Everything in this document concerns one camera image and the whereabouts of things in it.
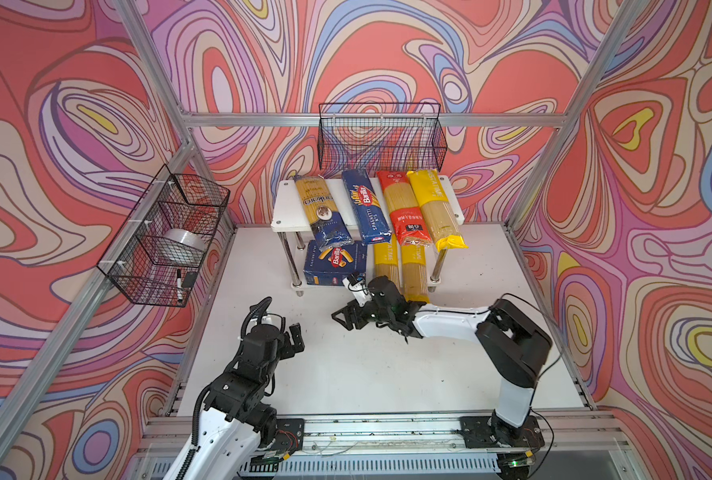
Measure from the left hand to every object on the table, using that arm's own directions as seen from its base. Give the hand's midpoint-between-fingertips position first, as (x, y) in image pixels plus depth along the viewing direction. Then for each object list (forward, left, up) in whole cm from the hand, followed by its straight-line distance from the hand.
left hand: (288, 327), depth 78 cm
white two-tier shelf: (+20, -1, +21) cm, 30 cm away
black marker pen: (+5, +25, +13) cm, 29 cm away
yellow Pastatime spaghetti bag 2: (+21, -37, -4) cm, 42 cm away
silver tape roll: (+15, +25, +19) cm, 35 cm away
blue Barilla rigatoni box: (+20, -10, 0) cm, 23 cm away
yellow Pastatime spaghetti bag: (+26, -28, -5) cm, 39 cm away
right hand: (+7, -14, -6) cm, 17 cm away
